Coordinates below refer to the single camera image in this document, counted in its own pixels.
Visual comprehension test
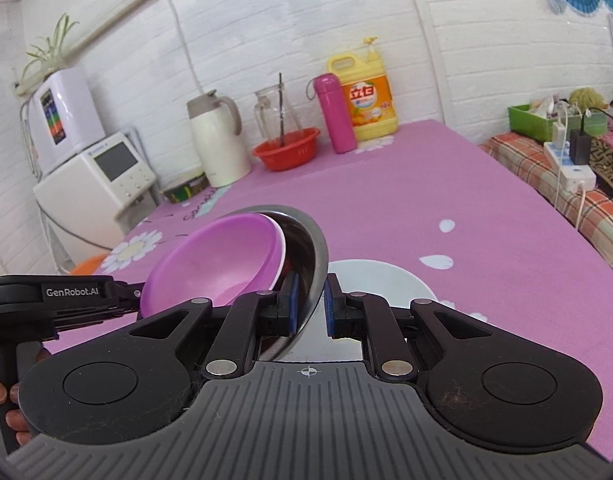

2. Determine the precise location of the white floral plate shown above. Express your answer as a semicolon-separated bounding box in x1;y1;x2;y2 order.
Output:
275;259;437;363

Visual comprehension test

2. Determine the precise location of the purple plastic bowl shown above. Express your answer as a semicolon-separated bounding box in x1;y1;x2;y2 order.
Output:
139;212;286;318

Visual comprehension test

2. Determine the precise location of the stainless steel bowl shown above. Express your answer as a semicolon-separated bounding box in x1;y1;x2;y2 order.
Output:
229;205;329;361

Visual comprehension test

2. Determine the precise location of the red and white bowl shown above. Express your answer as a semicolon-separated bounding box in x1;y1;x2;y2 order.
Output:
256;262;300;361

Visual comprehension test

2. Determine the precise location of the orange plastic stool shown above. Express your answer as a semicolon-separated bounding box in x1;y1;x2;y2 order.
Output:
70;254;109;275

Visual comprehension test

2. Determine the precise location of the white countertop appliance with screen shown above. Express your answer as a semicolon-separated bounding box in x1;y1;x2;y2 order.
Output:
33;132;157;264

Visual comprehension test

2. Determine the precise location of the pink floral tablecloth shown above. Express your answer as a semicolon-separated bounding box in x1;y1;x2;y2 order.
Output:
43;119;613;463

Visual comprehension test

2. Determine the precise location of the green patterned round tin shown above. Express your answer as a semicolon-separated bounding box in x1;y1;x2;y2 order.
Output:
160;170;209;204

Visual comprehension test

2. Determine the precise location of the white water purifier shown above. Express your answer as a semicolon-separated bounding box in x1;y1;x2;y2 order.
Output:
28;67;106;176

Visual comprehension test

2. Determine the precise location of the red plastic colander basket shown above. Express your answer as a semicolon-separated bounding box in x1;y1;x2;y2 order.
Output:
252;128;321;171

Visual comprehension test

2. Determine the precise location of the cream thermos jug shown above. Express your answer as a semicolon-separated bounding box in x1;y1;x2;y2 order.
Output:
187;90;252;188

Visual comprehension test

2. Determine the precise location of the dark stirring stick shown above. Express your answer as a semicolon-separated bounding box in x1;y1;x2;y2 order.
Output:
278;72;286;148

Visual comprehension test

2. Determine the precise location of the clear glass pitcher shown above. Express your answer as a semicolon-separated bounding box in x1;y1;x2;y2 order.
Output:
254;84;302;141

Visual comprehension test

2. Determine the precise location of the plaid side table cloth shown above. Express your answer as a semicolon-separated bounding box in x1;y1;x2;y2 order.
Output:
480;132;613;270

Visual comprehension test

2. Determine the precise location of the white power strip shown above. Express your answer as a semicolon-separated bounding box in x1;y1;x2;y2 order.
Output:
543;142;596;193

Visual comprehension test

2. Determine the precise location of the yellow dish soap bottle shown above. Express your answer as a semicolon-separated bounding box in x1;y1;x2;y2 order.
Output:
327;36;399;142

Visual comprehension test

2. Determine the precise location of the pink thermos bottle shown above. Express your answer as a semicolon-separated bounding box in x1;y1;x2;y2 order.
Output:
305;73;357;154

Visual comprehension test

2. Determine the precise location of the green storage box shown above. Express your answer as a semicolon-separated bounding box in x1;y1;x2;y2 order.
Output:
507;104;608;143

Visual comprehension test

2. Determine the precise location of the potted green plant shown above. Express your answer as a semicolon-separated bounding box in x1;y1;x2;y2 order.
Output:
20;13;80;84

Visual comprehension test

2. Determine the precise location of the black power adapter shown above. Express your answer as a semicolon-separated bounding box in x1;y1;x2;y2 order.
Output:
569;129;592;166

